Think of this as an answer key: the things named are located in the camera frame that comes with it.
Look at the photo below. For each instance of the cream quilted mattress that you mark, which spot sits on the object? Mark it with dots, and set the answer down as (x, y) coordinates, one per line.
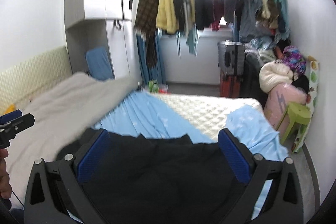
(208, 114)

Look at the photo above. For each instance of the red suitcase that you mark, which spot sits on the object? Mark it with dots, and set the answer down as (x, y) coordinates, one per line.
(229, 86)

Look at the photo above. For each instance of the cream padded headboard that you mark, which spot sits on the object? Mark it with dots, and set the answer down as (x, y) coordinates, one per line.
(27, 80)

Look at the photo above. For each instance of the grey hard suitcase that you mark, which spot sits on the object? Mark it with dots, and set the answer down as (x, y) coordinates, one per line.
(231, 57)

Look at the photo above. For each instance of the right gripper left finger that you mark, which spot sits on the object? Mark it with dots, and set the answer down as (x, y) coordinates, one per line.
(93, 145)

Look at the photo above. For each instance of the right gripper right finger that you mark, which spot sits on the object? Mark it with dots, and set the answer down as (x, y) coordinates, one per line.
(237, 154)

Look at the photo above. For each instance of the yellow fleece jacket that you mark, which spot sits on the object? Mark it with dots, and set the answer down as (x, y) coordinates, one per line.
(166, 18)

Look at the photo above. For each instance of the brown plaid coat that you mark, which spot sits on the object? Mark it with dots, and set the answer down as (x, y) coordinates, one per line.
(145, 21)

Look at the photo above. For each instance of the black puffer jacket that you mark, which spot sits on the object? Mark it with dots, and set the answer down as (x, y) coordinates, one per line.
(140, 180)

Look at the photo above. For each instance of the black hanging coat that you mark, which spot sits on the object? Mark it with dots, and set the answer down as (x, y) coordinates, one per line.
(204, 14)

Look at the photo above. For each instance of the blue curtain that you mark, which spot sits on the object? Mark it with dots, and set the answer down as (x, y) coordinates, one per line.
(151, 59)

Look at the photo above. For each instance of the light blue bed sheet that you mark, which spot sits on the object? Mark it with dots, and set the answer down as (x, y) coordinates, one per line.
(141, 113)

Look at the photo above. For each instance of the purple patterned jacket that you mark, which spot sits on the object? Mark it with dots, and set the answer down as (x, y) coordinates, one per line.
(293, 58)

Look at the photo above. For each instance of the green plastic stool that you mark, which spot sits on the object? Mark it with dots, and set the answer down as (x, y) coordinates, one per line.
(297, 114)

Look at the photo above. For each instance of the denim hanging jacket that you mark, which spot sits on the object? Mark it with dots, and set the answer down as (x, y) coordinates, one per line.
(248, 30)

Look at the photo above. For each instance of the grey blanket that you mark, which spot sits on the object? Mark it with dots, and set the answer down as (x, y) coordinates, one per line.
(61, 115)

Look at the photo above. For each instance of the blue folded cushion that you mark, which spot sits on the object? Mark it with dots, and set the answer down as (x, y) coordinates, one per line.
(99, 65)

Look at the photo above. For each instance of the cream puffer coat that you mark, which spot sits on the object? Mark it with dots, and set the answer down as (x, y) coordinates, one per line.
(274, 73)

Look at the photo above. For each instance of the person left hand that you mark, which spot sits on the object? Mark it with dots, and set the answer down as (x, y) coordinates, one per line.
(5, 187)

